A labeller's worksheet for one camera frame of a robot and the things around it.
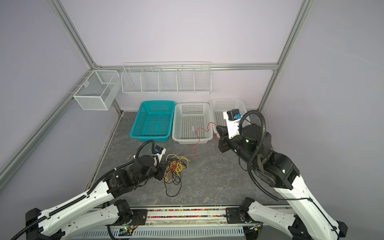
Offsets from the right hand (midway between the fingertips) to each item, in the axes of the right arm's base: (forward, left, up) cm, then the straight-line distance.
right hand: (218, 128), depth 57 cm
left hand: (-4, +24, -25) cm, 35 cm away
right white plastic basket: (+53, -8, -38) cm, 66 cm away
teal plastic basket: (+41, +43, -42) cm, 72 cm away
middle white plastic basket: (+38, +13, -41) cm, 57 cm away
